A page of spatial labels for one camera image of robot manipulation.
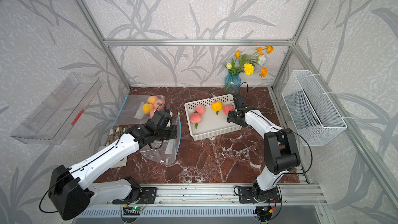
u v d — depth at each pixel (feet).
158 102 3.41
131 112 3.45
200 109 3.33
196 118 3.10
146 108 3.33
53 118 2.19
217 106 3.34
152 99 3.52
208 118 3.34
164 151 2.90
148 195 2.41
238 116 2.22
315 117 1.97
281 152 1.51
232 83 3.61
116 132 3.12
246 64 3.07
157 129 1.93
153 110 3.33
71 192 1.23
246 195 2.41
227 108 3.33
